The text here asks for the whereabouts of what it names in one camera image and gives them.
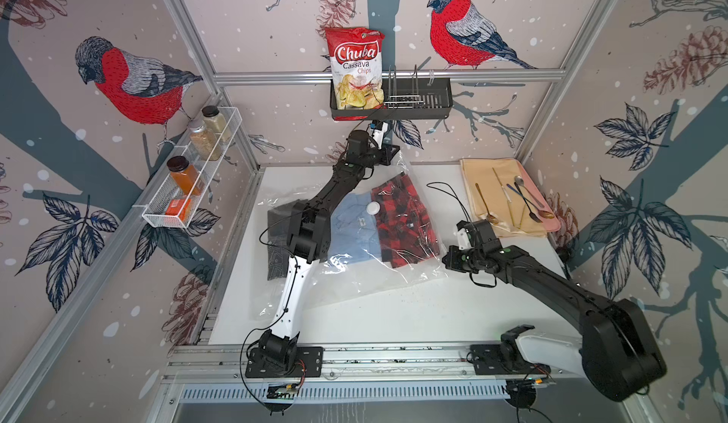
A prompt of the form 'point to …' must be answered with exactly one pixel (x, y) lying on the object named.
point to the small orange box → (178, 207)
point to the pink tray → (552, 225)
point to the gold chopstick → (506, 194)
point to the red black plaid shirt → (407, 235)
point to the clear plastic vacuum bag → (330, 284)
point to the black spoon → (531, 213)
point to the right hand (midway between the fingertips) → (442, 257)
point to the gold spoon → (489, 217)
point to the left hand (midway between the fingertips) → (404, 141)
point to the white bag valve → (373, 208)
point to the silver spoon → (520, 181)
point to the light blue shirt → (354, 233)
